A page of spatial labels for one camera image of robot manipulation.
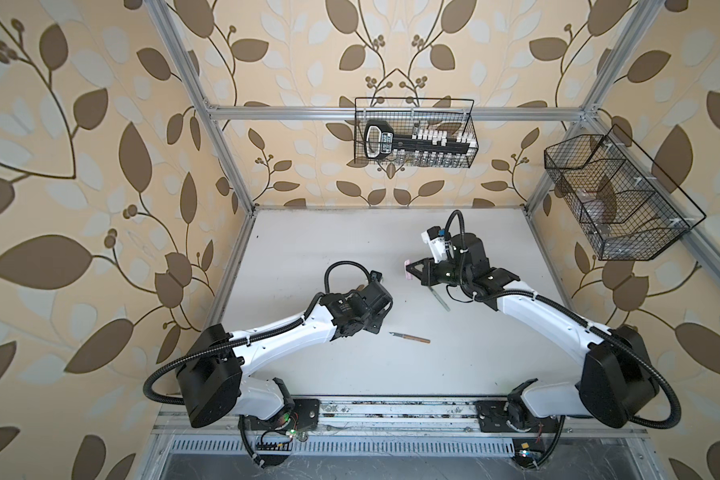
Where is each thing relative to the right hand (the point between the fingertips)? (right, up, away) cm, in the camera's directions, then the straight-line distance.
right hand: (409, 270), depth 80 cm
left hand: (-9, -12, +1) cm, 15 cm away
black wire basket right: (+53, +16, -8) cm, 56 cm away
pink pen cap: (0, -1, 0) cm, 1 cm away
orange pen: (-1, -20, +6) cm, 21 cm away
